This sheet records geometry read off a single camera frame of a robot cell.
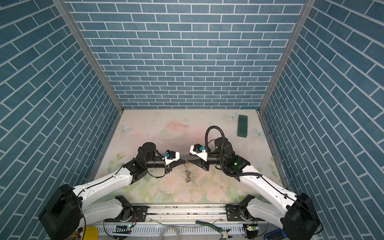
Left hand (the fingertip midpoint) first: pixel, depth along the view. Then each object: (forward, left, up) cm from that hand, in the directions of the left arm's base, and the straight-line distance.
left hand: (184, 161), depth 74 cm
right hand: (+2, -2, +4) cm, 5 cm away
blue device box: (-29, -43, -14) cm, 54 cm away
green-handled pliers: (-29, -19, -17) cm, 38 cm away
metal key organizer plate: (-4, -2, -4) cm, 6 cm away
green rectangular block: (+33, -41, -19) cm, 56 cm away
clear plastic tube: (-25, +8, -18) cm, 32 cm away
